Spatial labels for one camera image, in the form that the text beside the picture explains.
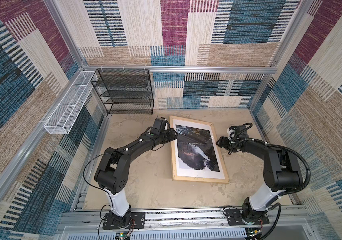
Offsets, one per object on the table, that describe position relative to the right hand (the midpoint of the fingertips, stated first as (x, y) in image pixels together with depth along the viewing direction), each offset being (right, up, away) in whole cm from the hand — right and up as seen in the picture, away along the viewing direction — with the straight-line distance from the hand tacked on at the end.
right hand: (220, 145), depth 97 cm
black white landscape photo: (-17, -2, -6) cm, 18 cm away
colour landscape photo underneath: (-16, -1, -4) cm, 17 cm away
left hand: (-28, +8, -5) cm, 30 cm away
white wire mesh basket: (-82, +15, -27) cm, 87 cm away
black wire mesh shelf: (-65, +38, +14) cm, 77 cm away
